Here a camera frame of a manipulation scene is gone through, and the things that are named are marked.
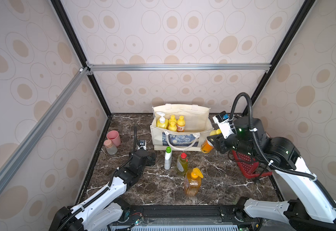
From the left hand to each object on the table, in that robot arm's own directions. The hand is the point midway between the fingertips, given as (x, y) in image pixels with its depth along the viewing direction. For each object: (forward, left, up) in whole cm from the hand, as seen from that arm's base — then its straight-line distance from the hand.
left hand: (150, 150), depth 82 cm
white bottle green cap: (-5, -10, -1) cm, 11 cm away
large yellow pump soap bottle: (+15, -7, +7) cm, 18 cm away
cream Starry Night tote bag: (+21, -29, +3) cm, 36 cm away
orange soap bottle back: (+18, -13, +7) cm, 23 cm away
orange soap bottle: (+12, -13, +6) cm, 19 cm away
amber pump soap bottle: (-19, -23, +4) cm, 30 cm away
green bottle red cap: (-8, -18, -1) cm, 20 cm away
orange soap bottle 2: (+17, -18, +5) cm, 25 cm away
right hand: (-5, -32, +24) cm, 40 cm away
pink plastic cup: (+15, +27, -7) cm, 31 cm away
